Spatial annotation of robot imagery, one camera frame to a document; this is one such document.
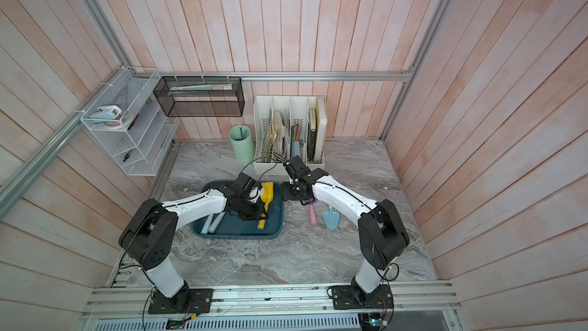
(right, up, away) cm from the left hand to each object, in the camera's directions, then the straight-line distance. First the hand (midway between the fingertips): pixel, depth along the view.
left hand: (264, 219), depth 89 cm
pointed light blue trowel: (+27, 0, +4) cm, 28 cm away
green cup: (-11, +31, +12) cm, 35 cm away
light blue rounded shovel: (-19, -1, +1) cm, 19 cm away
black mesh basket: (-31, +53, +14) cm, 63 cm away
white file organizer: (+12, +47, +13) cm, 50 cm away
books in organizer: (+8, +33, +15) cm, 37 cm away
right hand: (+9, +11, 0) cm, 14 cm away
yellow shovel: (+1, +8, +4) cm, 9 cm away
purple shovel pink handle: (+19, +1, +3) cm, 20 cm away
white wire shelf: (-42, +28, -10) cm, 52 cm away
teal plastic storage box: (-14, -5, +5) cm, 16 cm away
